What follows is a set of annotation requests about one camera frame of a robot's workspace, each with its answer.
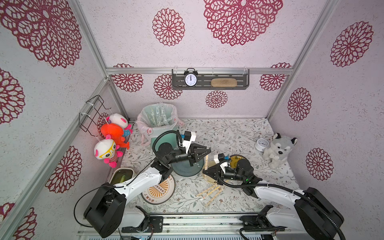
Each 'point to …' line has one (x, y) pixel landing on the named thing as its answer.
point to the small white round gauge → (261, 144)
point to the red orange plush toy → (116, 132)
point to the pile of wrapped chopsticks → (211, 193)
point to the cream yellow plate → (209, 178)
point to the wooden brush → (223, 82)
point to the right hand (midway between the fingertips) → (203, 171)
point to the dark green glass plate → (183, 168)
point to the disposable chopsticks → (206, 163)
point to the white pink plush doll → (121, 120)
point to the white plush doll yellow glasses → (106, 149)
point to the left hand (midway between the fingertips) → (209, 150)
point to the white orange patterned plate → (160, 193)
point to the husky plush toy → (278, 152)
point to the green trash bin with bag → (155, 118)
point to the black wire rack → (89, 123)
